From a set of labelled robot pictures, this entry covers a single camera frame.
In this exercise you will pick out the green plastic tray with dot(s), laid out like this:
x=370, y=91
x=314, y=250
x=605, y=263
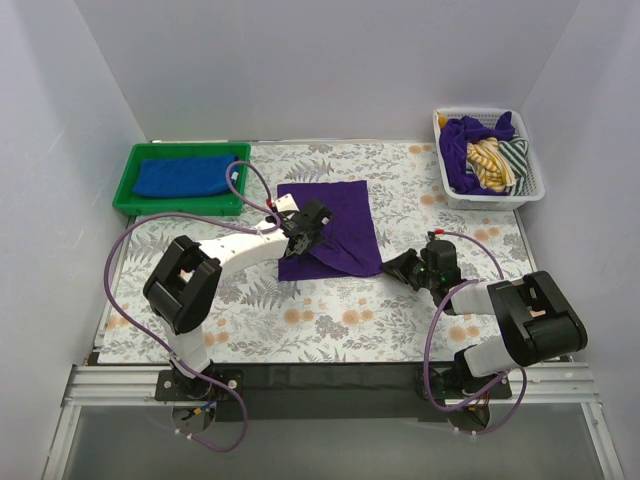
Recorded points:
x=127, y=202

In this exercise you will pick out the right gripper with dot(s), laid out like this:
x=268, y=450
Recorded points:
x=414, y=267

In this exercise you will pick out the blue towel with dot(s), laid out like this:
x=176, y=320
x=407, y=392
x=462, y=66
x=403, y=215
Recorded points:
x=188, y=177

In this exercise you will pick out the aluminium rail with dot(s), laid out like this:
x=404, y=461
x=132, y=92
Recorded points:
x=547, y=383

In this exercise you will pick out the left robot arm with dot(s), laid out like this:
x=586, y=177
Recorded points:
x=183, y=285

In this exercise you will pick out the purple towel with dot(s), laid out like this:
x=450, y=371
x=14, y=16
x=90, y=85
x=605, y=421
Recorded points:
x=349, y=246
x=455, y=136

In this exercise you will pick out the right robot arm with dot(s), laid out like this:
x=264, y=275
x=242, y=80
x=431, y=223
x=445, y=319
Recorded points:
x=535, y=320

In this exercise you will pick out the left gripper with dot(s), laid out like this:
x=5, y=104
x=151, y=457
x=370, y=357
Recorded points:
x=308, y=228

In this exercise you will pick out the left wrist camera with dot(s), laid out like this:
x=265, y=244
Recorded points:
x=283, y=204

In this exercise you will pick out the white plastic laundry basket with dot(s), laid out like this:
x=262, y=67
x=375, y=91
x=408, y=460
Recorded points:
x=534, y=189

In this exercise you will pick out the yellow white striped towel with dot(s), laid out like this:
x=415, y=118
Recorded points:
x=490, y=166

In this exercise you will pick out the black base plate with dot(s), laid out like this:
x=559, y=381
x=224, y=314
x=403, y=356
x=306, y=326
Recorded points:
x=309, y=406

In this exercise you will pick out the green white striped towel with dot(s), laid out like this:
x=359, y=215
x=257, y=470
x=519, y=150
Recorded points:
x=515, y=152

